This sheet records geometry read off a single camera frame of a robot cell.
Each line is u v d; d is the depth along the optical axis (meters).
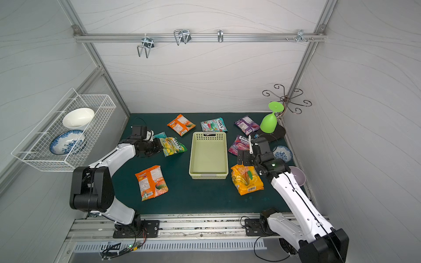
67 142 0.65
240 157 0.71
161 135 1.08
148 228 0.73
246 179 0.85
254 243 0.71
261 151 0.57
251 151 0.69
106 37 0.80
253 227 0.73
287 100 0.84
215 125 1.12
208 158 0.96
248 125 1.12
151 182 0.86
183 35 0.76
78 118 0.73
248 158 0.69
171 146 0.98
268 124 0.85
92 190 0.45
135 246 0.68
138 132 0.72
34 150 0.57
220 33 0.73
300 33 0.77
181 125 1.13
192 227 0.75
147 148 0.76
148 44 0.78
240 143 1.01
